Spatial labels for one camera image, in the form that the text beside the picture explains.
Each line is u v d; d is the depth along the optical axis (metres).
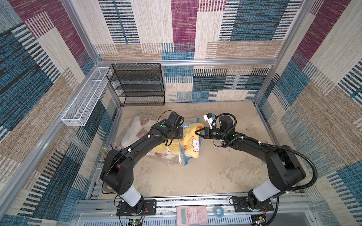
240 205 0.73
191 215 0.70
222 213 0.72
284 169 0.45
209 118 0.79
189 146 0.84
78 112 0.71
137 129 0.99
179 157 0.83
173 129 0.61
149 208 0.73
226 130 0.70
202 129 0.80
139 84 1.11
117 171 0.44
